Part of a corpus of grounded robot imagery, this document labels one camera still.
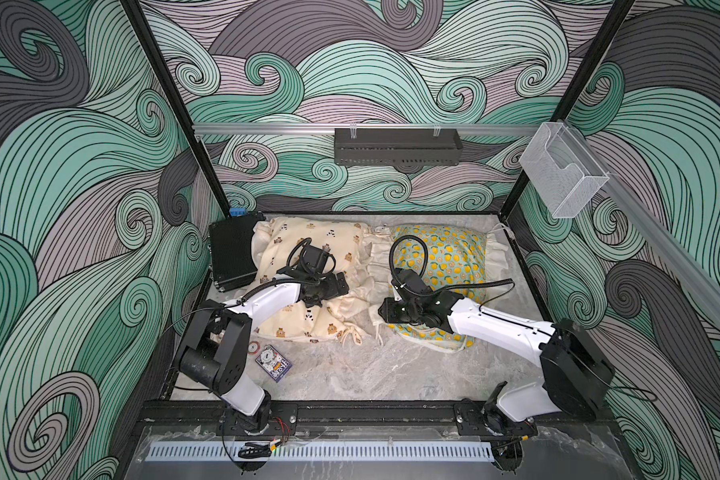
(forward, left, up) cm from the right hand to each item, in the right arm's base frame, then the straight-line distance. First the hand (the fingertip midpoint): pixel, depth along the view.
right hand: (377, 314), depth 83 cm
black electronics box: (+22, +48, -2) cm, 53 cm away
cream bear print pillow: (+25, +8, +2) cm, 26 cm away
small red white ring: (-6, +36, -8) cm, 38 cm away
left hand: (+9, +12, 0) cm, 15 cm away
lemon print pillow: (+20, -26, +1) cm, 33 cm away
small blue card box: (-11, +29, -6) cm, 32 cm away
